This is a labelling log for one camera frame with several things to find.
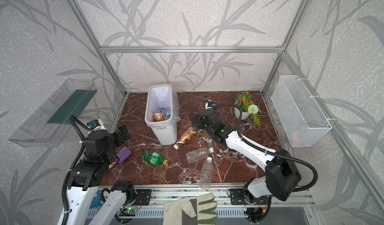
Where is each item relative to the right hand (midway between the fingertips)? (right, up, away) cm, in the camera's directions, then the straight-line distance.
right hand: (199, 112), depth 83 cm
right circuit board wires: (+27, -51, -9) cm, 58 cm away
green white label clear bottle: (-20, -2, +10) cm, 22 cm away
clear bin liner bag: (-24, +10, +11) cm, 28 cm away
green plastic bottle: (-26, -26, +2) cm, 37 cm away
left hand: (-37, -5, -13) cm, 39 cm away
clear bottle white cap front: (+4, -31, -7) cm, 32 cm away
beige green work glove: (+1, -46, -12) cm, 47 cm away
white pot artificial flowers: (+28, +7, +10) cm, 31 cm away
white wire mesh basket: (+44, -3, -21) cm, 49 cm away
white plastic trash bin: (-18, -10, -2) cm, 21 cm away
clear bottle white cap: (0, -23, +1) cm, 23 cm away
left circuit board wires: (-32, -45, -11) cm, 57 cm away
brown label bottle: (-9, -16, +9) cm, 20 cm away
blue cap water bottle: (-23, 0, +11) cm, 26 cm away
